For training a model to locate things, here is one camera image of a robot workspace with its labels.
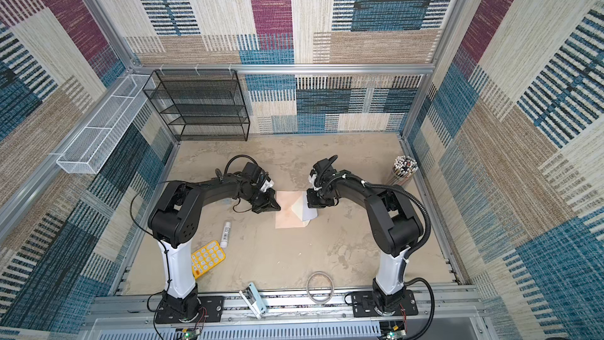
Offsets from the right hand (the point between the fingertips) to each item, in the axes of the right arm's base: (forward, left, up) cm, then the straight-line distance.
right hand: (311, 206), depth 93 cm
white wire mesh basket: (+4, +66, +31) cm, 73 cm away
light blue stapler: (-31, +19, 0) cm, 36 cm away
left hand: (+1, +12, -1) cm, 12 cm away
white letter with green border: (-2, +1, -1) cm, 3 cm away
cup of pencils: (+6, -34, +15) cm, 37 cm away
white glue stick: (-10, +32, -1) cm, 33 cm away
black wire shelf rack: (+47, +49, +14) cm, 69 cm away
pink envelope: (-2, +8, -3) cm, 9 cm away
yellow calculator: (-18, +37, -1) cm, 41 cm away
